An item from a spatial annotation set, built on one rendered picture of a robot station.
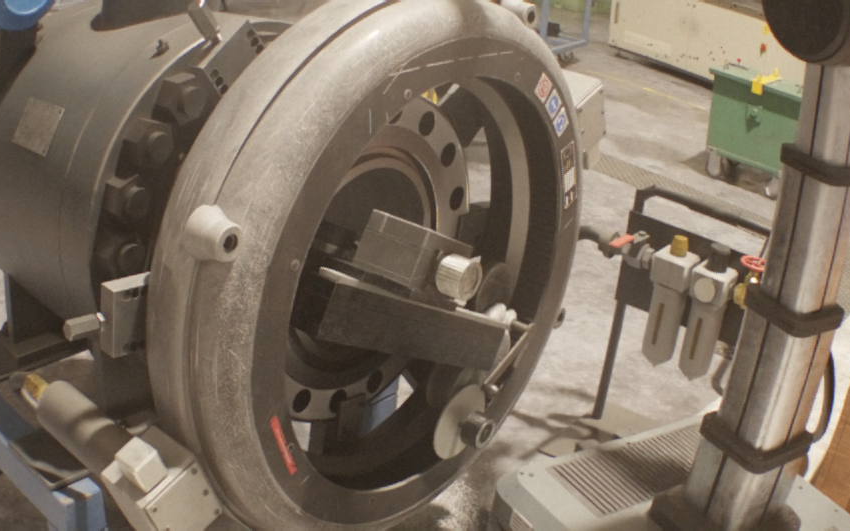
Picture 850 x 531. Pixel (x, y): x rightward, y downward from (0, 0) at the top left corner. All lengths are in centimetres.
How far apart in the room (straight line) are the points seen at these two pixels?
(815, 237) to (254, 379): 70
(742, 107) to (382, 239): 350
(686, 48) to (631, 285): 558
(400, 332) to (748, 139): 345
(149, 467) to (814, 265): 84
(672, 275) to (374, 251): 95
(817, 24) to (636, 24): 678
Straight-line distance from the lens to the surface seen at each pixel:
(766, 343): 126
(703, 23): 740
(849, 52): 113
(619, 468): 155
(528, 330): 140
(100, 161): 124
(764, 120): 440
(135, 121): 125
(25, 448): 147
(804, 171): 120
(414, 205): 135
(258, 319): 96
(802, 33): 113
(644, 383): 241
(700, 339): 191
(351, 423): 137
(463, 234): 143
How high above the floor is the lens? 107
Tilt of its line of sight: 22 degrees down
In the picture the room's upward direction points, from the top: 6 degrees clockwise
